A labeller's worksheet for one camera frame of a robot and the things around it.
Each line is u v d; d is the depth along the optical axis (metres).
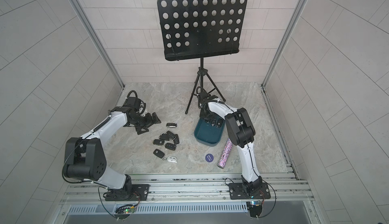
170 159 0.81
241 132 0.55
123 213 0.66
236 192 0.71
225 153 0.81
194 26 0.66
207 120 0.94
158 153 0.83
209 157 0.82
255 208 0.68
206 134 0.91
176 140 0.87
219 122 0.94
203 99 0.80
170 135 0.89
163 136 0.89
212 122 0.94
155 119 0.79
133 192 0.70
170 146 0.85
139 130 0.78
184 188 0.73
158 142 0.87
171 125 0.94
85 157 0.43
